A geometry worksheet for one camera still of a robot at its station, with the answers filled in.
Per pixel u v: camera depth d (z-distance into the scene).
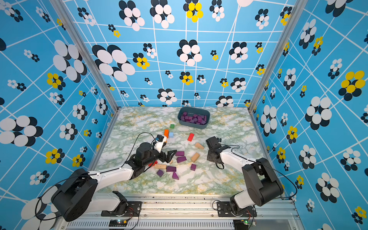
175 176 0.83
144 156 0.66
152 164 0.77
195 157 0.91
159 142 0.73
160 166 0.87
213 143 0.73
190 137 1.02
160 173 0.85
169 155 0.75
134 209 0.73
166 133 1.03
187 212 0.74
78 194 0.42
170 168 0.87
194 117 1.11
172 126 1.09
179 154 0.93
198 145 0.96
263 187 0.43
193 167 0.87
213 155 0.66
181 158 0.91
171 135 1.01
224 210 0.72
